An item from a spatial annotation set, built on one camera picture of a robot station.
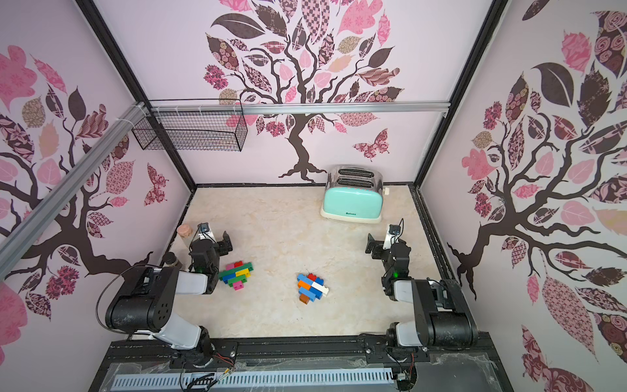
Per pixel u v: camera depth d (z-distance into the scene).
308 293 0.83
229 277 0.88
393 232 0.78
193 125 0.95
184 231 0.90
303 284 0.85
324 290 0.85
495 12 0.70
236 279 0.87
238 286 0.86
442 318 0.44
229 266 0.90
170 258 0.84
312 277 0.88
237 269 0.90
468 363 0.73
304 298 0.83
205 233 0.78
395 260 0.68
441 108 1.01
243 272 0.89
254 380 0.70
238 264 0.91
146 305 0.45
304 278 0.87
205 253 0.71
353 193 0.97
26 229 0.52
